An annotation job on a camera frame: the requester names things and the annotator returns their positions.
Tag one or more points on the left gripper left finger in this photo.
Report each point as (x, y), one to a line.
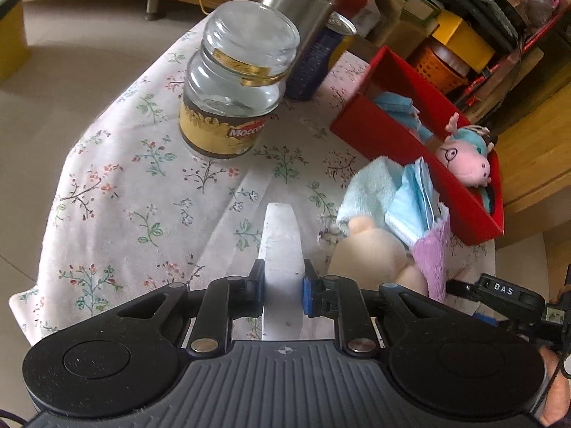
(224, 301)

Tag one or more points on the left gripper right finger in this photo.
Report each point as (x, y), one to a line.
(340, 300)

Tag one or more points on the white foam sponge block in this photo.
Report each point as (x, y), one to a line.
(284, 271)

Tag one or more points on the pink pig plush toy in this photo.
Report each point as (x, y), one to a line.
(465, 152)

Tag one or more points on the person right hand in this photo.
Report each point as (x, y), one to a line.
(558, 397)

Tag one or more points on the beige plush toy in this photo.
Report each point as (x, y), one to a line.
(372, 256)

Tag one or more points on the purple fuzzy cloth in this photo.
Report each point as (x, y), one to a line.
(430, 253)

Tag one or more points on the light blue towel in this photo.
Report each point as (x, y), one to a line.
(370, 192)

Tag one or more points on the light blue face masks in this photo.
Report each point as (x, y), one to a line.
(416, 208)

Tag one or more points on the floral white tablecloth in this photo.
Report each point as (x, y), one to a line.
(135, 208)

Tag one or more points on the red cardboard box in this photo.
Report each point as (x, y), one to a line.
(370, 131)

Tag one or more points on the glass Moccona coffee jar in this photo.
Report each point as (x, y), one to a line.
(236, 78)

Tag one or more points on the yellow blue tin can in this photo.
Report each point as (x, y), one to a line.
(329, 45)

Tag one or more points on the orange plastic basket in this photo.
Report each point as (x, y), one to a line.
(439, 65)

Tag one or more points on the yellow box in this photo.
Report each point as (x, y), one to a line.
(458, 36)

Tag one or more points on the yellow trash bin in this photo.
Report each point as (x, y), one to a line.
(14, 50)

